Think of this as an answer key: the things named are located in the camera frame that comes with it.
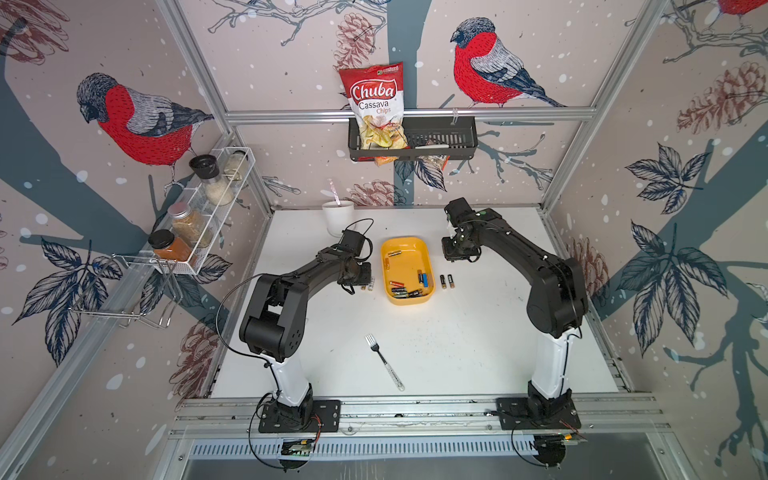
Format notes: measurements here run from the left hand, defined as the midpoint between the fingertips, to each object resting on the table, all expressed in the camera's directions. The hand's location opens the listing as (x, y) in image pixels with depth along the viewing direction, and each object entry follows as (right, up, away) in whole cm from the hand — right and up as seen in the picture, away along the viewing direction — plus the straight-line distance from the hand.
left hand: (369, 271), depth 96 cm
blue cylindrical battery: (+19, -3, +3) cm, 19 cm away
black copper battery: (+25, -4, +2) cm, 25 cm away
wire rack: (-49, 0, -29) cm, 57 cm away
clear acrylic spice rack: (-44, +23, -20) cm, 54 cm away
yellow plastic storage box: (+13, -1, +6) cm, 14 cm away
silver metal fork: (+3, -21, -11) cm, 24 cm away
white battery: (0, -6, +2) cm, 6 cm away
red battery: (+9, -5, +2) cm, 10 cm away
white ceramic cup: (-12, +18, +10) cm, 24 cm away
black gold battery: (-2, -6, +2) cm, 6 cm away
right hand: (+26, +6, -2) cm, 26 cm away
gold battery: (+9, +6, +10) cm, 15 cm away
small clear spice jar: (-39, +32, -10) cm, 52 cm away
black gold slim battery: (+28, -4, +2) cm, 28 cm away
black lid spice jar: (-38, +24, -19) cm, 49 cm away
